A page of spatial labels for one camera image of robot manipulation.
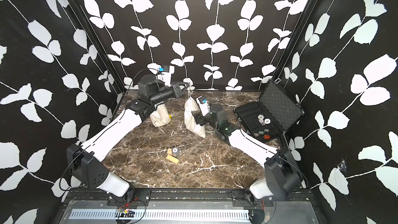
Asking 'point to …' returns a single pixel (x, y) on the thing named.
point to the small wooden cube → (169, 151)
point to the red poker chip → (267, 137)
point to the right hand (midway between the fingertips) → (196, 106)
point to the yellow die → (170, 116)
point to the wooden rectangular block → (172, 158)
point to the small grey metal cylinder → (175, 152)
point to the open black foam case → (275, 112)
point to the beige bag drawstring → (190, 89)
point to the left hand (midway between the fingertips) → (190, 82)
